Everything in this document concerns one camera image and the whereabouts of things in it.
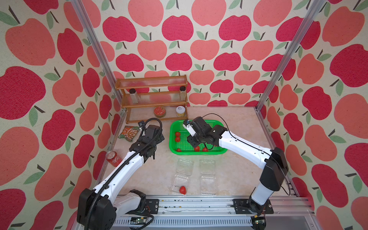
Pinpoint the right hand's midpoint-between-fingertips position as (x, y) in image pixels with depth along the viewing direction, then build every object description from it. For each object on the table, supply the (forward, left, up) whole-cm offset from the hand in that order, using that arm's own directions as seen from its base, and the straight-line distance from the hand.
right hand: (191, 140), depth 82 cm
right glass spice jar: (+35, +9, +8) cm, 37 cm away
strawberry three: (+12, +10, -14) cm, 21 cm away
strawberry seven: (+2, -9, -13) cm, 17 cm away
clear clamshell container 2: (-16, -11, -14) cm, 24 cm away
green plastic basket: (+5, +8, -16) cm, 19 cm away
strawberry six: (+2, -4, -13) cm, 14 cm away
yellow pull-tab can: (+32, +10, -10) cm, 35 cm away
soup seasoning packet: (+10, +45, -13) cm, 48 cm away
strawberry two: (+8, +10, -13) cm, 18 cm away
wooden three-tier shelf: (+43, +34, -8) cm, 55 cm away
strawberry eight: (0, +8, -14) cm, 16 cm away
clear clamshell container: (-11, +3, -17) cm, 20 cm away
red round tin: (+31, +28, -11) cm, 43 cm away
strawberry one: (-24, +3, -14) cm, 28 cm away
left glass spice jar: (+28, +43, +7) cm, 51 cm away
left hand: (-1, +21, +2) cm, 21 cm away
